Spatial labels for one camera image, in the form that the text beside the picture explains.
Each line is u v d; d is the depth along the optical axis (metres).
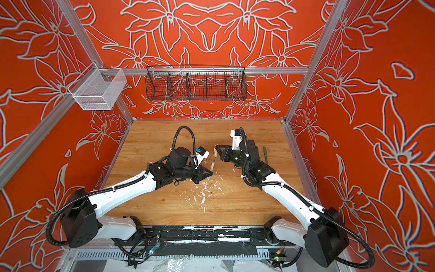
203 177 0.70
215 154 0.74
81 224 0.40
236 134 0.68
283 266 0.66
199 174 0.66
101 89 0.93
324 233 0.39
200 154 0.68
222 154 0.67
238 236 0.74
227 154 0.66
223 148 0.69
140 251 0.71
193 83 1.01
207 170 0.73
